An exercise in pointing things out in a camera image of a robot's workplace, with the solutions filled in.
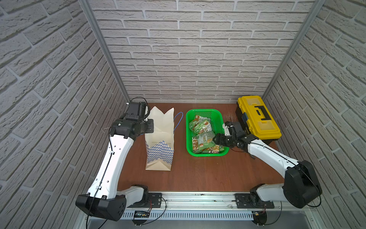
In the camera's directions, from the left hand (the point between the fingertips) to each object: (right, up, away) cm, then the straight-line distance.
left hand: (145, 122), depth 73 cm
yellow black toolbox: (+65, +1, +15) cm, 67 cm away
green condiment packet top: (+32, -3, +24) cm, 40 cm away
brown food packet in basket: (+38, -18, +15) cm, 45 cm away
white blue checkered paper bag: (+9, -11, -6) cm, 15 cm away
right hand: (+42, -12, +14) cm, 46 cm away
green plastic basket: (+44, -2, +30) cm, 54 cm away
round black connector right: (+59, -48, -3) cm, 76 cm away
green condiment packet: (+34, -12, +16) cm, 40 cm away
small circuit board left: (-2, -48, 0) cm, 48 cm away
